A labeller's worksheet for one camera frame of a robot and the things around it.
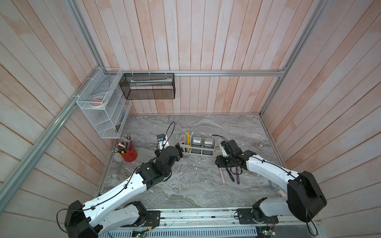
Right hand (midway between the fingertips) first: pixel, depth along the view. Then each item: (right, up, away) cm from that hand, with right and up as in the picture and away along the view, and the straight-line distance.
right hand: (218, 160), depth 89 cm
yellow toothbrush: (-18, +12, +2) cm, 22 cm away
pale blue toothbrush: (-17, +14, +1) cm, 22 cm away
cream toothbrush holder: (-12, +8, +12) cm, 19 cm away
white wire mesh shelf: (-61, +24, -11) cm, 66 cm away
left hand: (-27, +10, -12) cm, 31 cm away
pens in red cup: (-57, +9, -1) cm, 57 cm away
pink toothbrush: (+2, -9, -1) cm, 9 cm away
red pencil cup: (-54, +3, 0) cm, 54 cm away
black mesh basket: (-43, +46, +2) cm, 63 cm away
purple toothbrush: (+11, -11, -3) cm, 16 cm away
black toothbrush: (+7, -7, +1) cm, 10 cm away
